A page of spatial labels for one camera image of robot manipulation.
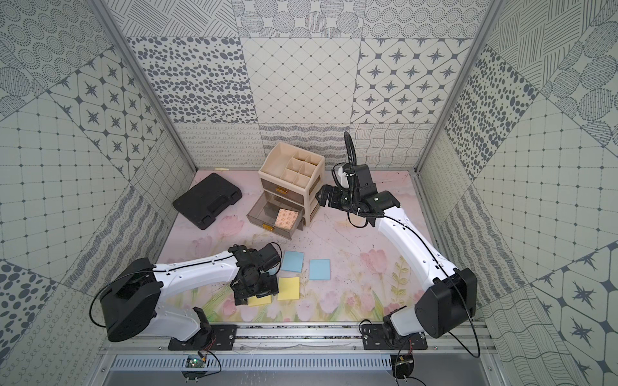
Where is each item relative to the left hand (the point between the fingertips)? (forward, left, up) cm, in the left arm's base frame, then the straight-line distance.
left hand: (271, 301), depth 79 cm
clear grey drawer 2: (+35, +7, +4) cm, 36 cm away
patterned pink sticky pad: (+28, -3, +8) cm, 29 cm away
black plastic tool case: (+38, +36, +4) cm, 53 cm away
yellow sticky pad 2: (+5, -5, -3) cm, 8 cm away
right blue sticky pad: (+13, -16, -3) cm, 21 cm away
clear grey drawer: (+32, -6, +18) cm, 37 cm away
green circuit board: (-16, +21, -4) cm, 27 cm away
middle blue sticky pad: (+15, -6, -3) cm, 17 cm away
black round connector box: (-16, -42, -6) cm, 45 cm away
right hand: (+26, -19, +21) cm, 39 cm away
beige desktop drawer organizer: (+37, -6, +22) cm, 44 cm away
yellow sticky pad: (0, +6, -2) cm, 7 cm away
